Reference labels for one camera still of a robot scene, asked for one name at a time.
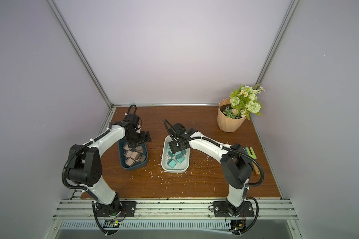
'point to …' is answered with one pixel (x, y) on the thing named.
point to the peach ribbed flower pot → (228, 124)
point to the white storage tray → (178, 162)
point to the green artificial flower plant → (243, 102)
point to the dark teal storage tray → (122, 152)
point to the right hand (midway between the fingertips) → (176, 145)
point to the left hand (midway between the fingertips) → (147, 140)
